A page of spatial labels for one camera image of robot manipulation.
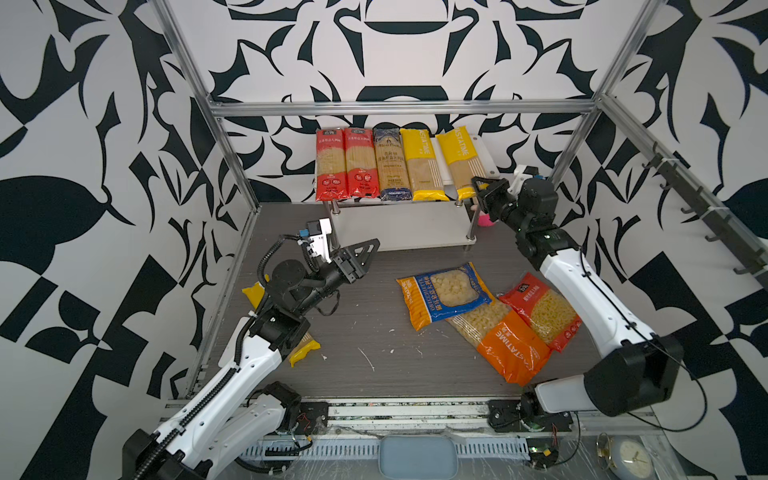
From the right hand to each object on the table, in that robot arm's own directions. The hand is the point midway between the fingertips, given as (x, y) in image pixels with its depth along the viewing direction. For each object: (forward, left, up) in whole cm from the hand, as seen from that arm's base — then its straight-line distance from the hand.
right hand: (473, 175), depth 72 cm
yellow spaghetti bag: (+1, +11, -3) cm, 11 cm away
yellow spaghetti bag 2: (+10, 0, -3) cm, 10 cm away
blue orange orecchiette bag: (-14, +8, -34) cm, 37 cm away
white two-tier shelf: (+12, +30, -33) cm, 46 cm away
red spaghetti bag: (+7, +27, -2) cm, 28 cm away
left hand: (-18, +23, -1) cm, 29 cm away
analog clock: (-53, -32, -36) cm, 71 cm away
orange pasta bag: (-26, -11, -36) cm, 46 cm away
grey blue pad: (-52, +15, -36) cm, 65 cm away
